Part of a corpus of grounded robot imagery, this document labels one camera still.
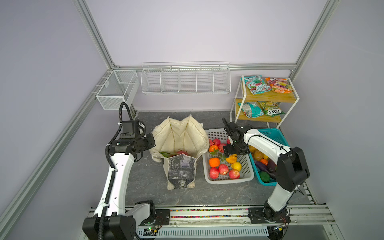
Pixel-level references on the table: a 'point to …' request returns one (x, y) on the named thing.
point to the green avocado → (264, 176)
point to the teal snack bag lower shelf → (252, 109)
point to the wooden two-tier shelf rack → (288, 102)
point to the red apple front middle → (223, 169)
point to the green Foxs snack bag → (271, 108)
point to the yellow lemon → (236, 165)
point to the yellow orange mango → (232, 159)
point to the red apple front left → (214, 172)
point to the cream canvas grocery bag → (173, 134)
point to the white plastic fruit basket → (216, 138)
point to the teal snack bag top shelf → (257, 85)
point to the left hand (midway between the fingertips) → (153, 142)
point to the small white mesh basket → (119, 87)
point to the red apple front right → (234, 174)
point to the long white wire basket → (186, 77)
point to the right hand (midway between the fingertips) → (234, 155)
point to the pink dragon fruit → (166, 154)
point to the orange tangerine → (214, 162)
